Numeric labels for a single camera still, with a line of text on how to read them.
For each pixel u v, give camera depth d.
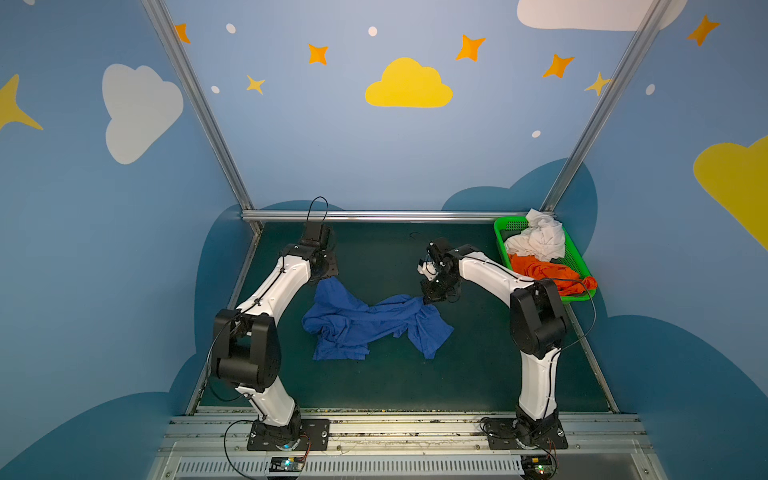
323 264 0.77
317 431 0.75
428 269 0.88
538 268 1.00
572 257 1.04
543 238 1.04
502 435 0.74
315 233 0.72
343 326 0.87
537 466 0.72
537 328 0.53
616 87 0.82
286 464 0.71
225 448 0.69
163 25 0.70
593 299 0.91
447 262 0.73
